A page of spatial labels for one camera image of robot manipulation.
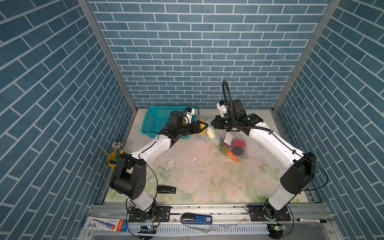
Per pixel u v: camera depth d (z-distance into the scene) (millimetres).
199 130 746
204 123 800
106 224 696
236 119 608
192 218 681
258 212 735
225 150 915
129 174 462
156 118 1129
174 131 677
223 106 726
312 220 717
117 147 793
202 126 788
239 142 941
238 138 915
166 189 793
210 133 909
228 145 960
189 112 773
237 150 914
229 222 723
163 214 735
